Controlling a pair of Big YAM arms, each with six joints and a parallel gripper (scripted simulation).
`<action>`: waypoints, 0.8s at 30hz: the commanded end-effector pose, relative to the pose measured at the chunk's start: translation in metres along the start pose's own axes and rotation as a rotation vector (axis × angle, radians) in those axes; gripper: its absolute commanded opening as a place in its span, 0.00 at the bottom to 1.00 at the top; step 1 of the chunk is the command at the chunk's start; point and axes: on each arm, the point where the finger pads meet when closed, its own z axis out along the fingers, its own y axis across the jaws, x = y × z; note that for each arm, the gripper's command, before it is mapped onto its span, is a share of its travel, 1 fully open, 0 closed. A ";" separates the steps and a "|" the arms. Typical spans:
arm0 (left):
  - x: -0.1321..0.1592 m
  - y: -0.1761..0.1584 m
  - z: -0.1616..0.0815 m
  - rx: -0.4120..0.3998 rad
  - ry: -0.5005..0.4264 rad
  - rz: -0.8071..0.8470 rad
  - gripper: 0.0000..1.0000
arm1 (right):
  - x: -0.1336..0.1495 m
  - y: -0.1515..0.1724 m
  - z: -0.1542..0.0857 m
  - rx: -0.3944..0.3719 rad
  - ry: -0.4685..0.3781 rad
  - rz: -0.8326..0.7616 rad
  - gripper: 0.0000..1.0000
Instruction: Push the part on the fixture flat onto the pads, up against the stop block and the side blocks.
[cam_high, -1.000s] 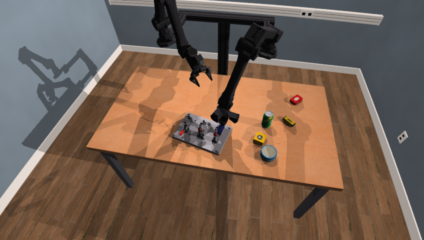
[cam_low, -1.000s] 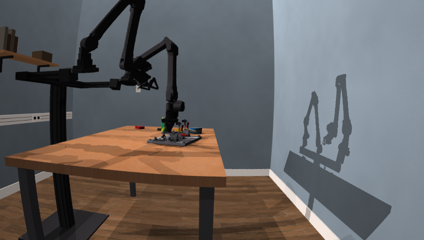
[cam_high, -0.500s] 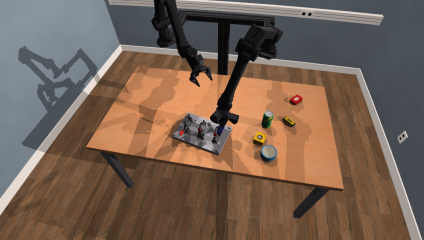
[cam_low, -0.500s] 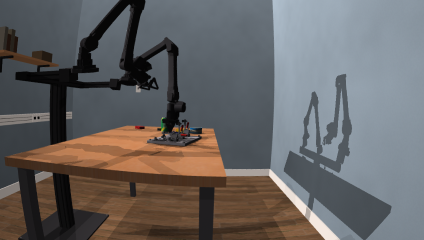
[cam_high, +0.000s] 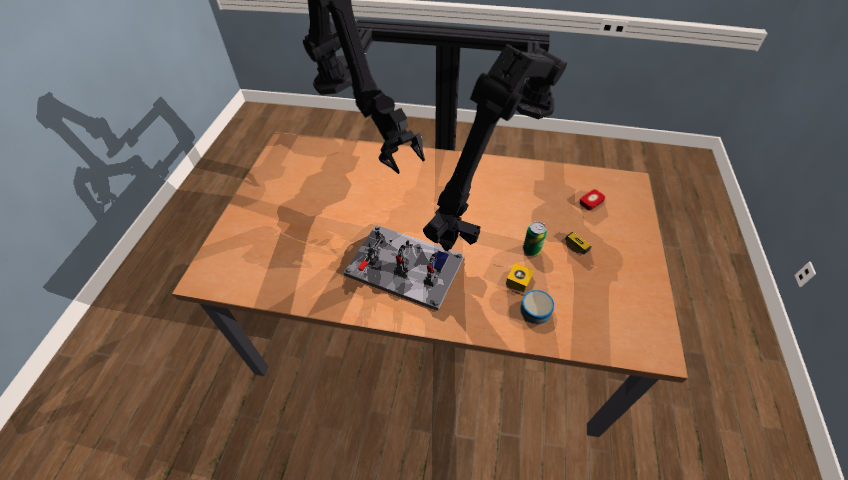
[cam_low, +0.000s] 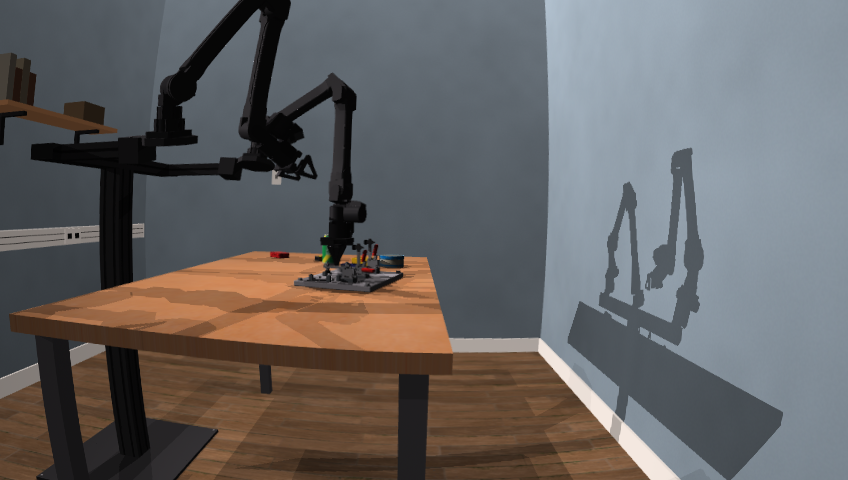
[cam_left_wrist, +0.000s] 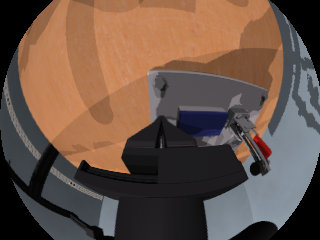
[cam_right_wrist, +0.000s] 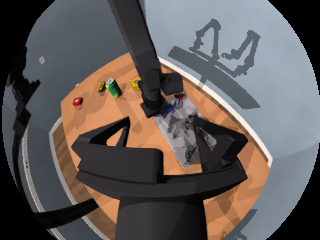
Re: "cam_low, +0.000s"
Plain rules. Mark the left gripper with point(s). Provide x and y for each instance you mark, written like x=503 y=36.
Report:
x=336 y=233

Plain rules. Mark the green drink can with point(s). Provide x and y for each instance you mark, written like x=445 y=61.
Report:
x=326 y=256

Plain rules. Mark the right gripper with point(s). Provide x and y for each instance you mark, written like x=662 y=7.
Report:
x=289 y=166

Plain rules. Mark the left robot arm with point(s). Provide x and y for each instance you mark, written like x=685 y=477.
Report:
x=340 y=184

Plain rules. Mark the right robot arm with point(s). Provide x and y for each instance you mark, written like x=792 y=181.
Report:
x=181 y=87

